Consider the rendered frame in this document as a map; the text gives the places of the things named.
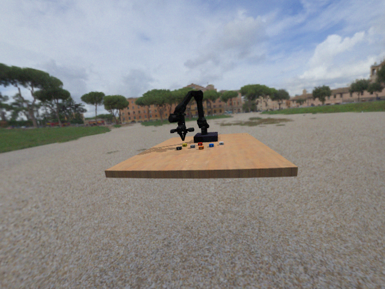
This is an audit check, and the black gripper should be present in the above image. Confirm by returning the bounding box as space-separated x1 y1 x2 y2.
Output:
170 121 194 141

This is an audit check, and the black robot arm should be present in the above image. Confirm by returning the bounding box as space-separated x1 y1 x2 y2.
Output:
168 90 209 135

